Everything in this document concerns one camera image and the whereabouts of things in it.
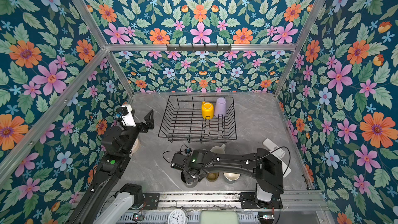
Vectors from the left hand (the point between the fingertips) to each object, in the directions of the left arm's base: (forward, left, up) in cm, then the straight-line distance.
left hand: (143, 107), depth 67 cm
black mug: (-26, -19, -33) cm, 46 cm away
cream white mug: (-11, -34, -26) cm, 44 cm away
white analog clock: (-38, -13, -31) cm, 51 cm away
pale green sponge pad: (-40, -31, -33) cm, 60 cm away
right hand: (-24, -18, -27) cm, 40 cm away
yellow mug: (+14, -29, -24) cm, 40 cm away
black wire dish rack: (+16, -22, -34) cm, 44 cm away
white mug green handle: (-23, -39, -34) cm, 57 cm away
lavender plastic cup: (+16, -37, -24) cm, 47 cm away
